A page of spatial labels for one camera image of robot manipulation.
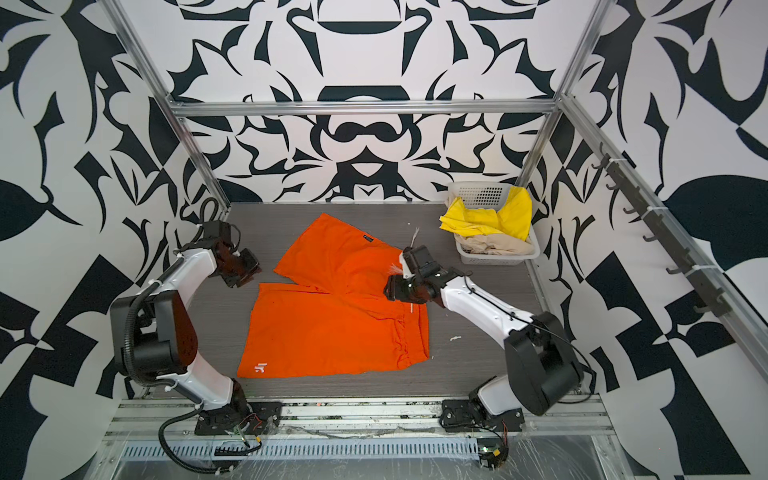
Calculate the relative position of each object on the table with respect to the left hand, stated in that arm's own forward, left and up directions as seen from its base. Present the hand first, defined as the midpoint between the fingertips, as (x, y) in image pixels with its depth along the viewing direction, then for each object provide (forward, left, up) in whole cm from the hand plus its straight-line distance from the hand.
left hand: (258, 267), depth 92 cm
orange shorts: (-15, -27, -10) cm, 32 cm away
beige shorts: (+5, -73, +1) cm, 73 cm away
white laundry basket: (+40, -84, -11) cm, 93 cm away
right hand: (-10, -40, +1) cm, 41 cm away
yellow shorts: (+19, -84, 0) cm, 86 cm away
